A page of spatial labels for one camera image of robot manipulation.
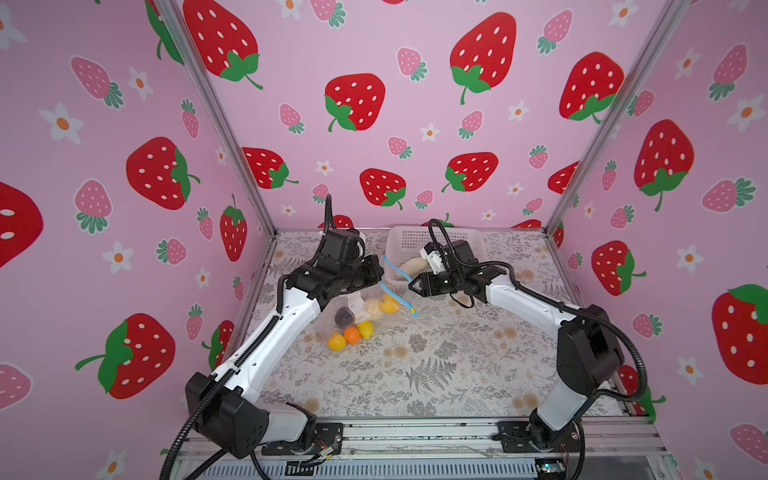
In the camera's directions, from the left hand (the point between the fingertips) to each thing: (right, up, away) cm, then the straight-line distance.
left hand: (386, 268), depth 75 cm
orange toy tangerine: (-11, -21, +12) cm, 26 cm away
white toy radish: (+8, 0, +26) cm, 27 cm away
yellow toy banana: (-6, -19, +12) cm, 23 cm away
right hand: (+7, -5, +11) cm, 14 cm away
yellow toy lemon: (-15, -22, +11) cm, 29 cm away
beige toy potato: (-4, -13, +12) cm, 18 cm away
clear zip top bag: (-8, -15, +10) cm, 20 cm away
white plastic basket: (+6, +9, +38) cm, 39 cm away
